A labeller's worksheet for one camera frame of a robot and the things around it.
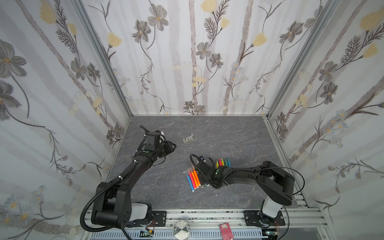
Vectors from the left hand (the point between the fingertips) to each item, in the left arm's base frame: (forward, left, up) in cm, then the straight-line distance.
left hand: (173, 142), depth 86 cm
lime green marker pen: (-9, -27, -14) cm, 32 cm away
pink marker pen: (-7, -29, -13) cm, 33 cm away
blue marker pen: (-7, -35, -14) cm, 38 cm away
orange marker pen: (-19, -13, -4) cm, 23 cm away
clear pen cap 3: (+11, -10, -14) cm, 20 cm away
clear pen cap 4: (+11, -8, -14) cm, 20 cm away
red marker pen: (-18, -11, -13) cm, 24 cm away
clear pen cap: (+13, -13, -15) cm, 24 cm away
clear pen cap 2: (+12, -11, -14) cm, 21 cm away
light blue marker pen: (-19, -10, -14) cm, 25 cm away
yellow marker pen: (-7, -31, -13) cm, 34 cm away
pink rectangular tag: (-44, -27, -13) cm, 53 cm away
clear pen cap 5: (+10, -6, -14) cm, 19 cm away
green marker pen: (-8, -33, -13) cm, 36 cm away
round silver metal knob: (-43, -6, +1) cm, 43 cm away
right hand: (-14, -14, -12) cm, 23 cm away
